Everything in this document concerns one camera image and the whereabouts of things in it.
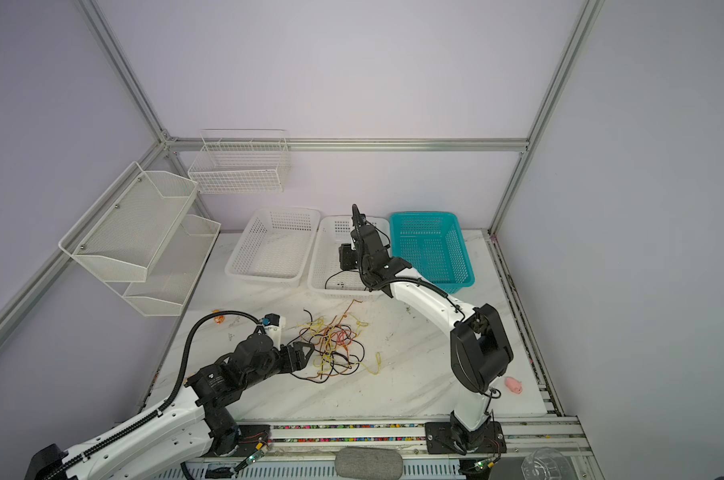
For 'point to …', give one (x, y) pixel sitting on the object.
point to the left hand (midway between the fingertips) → (303, 351)
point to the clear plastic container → (545, 463)
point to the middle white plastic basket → (326, 278)
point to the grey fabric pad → (361, 463)
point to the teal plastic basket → (434, 245)
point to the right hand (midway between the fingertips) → (341, 247)
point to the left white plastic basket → (275, 246)
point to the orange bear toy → (218, 319)
